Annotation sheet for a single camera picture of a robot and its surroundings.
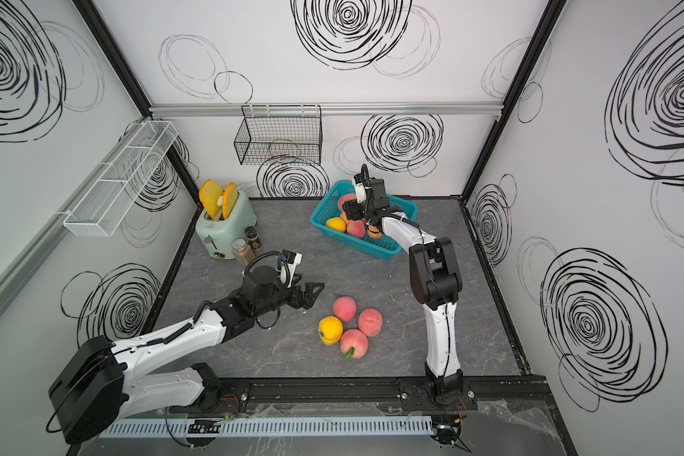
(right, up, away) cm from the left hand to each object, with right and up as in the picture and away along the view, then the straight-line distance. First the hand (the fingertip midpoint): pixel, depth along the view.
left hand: (313, 282), depth 80 cm
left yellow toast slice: (-36, +27, +13) cm, 47 cm away
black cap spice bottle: (-23, +12, +18) cm, 32 cm away
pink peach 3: (+12, -17, -3) cm, 20 cm away
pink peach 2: (+17, -12, +1) cm, 20 cm away
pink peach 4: (+9, +25, +17) cm, 32 cm away
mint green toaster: (-33, +12, +12) cm, 37 cm away
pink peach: (+9, -9, +4) cm, 13 cm away
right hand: (+13, +25, +20) cm, 34 cm away
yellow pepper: (+5, -14, +1) cm, 15 cm away
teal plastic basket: (+22, +9, +11) cm, 26 cm away
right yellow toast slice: (-29, +26, +12) cm, 41 cm away
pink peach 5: (+13, +15, +25) cm, 32 cm away
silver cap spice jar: (-25, +7, +14) cm, 29 cm away
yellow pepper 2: (+6, +17, +24) cm, 30 cm away
